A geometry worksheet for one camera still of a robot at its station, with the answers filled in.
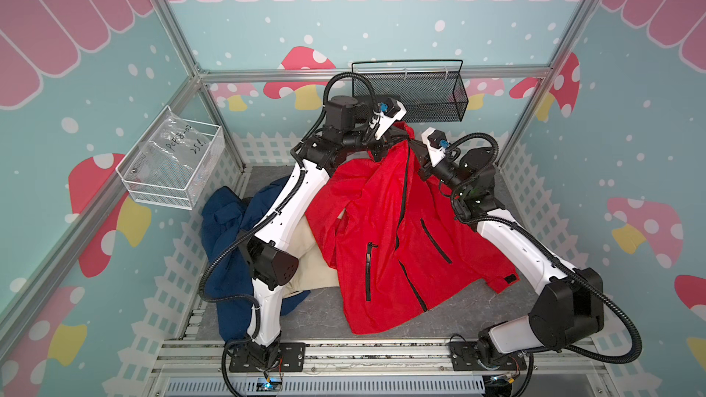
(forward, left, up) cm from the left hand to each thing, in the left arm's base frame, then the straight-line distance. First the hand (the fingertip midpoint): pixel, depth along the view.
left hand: (404, 137), depth 70 cm
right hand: (+1, -3, -2) cm, 4 cm away
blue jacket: (-9, +53, -27) cm, 60 cm away
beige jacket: (-21, +25, -36) cm, 49 cm away
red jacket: (-12, -1, -32) cm, 34 cm away
